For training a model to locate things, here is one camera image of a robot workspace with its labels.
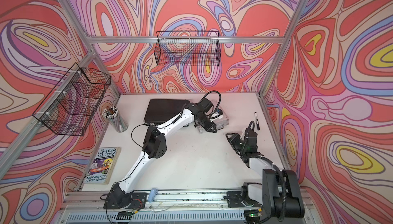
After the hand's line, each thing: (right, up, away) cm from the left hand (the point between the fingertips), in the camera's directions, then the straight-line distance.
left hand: (217, 130), depth 91 cm
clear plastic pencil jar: (-62, +10, -4) cm, 63 cm away
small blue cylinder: (-34, -28, -18) cm, 48 cm away
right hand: (+6, -5, -2) cm, 8 cm away
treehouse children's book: (-64, -18, -9) cm, 67 cm away
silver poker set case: (-1, +8, -9) cm, 12 cm away
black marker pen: (+29, +5, +13) cm, 32 cm away
